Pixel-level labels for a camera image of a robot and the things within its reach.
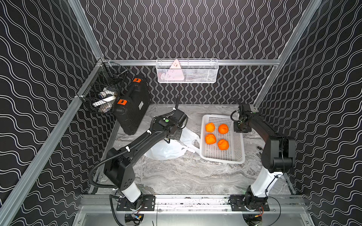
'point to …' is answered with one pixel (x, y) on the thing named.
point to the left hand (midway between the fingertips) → (173, 131)
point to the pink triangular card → (175, 72)
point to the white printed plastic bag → (167, 151)
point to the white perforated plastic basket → (235, 152)
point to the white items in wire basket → (108, 97)
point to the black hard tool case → (130, 109)
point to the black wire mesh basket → (100, 91)
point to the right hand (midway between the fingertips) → (240, 129)
